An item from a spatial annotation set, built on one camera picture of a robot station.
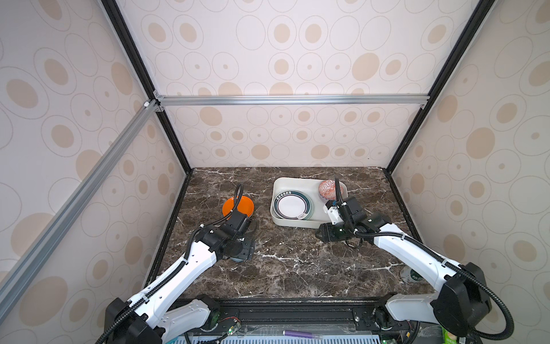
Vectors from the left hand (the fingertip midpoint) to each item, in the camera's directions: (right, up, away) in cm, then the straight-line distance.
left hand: (249, 247), depth 77 cm
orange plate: (-6, +13, +25) cm, 29 cm away
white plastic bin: (+27, +22, +32) cm, 47 cm away
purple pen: (+18, -28, -6) cm, 34 cm away
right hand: (+27, +4, +5) cm, 28 cm away
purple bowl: (+36, +20, +31) cm, 52 cm away
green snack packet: (+66, -27, -9) cm, 72 cm away
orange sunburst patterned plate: (+18, +13, +28) cm, 36 cm away
